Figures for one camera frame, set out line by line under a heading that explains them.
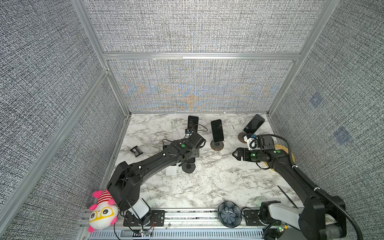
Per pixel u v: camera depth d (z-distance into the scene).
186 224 0.73
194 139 0.65
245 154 0.73
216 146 1.00
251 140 0.76
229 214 0.74
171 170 0.89
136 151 0.96
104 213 0.69
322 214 0.40
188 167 0.90
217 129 0.93
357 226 0.36
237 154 0.76
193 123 0.98
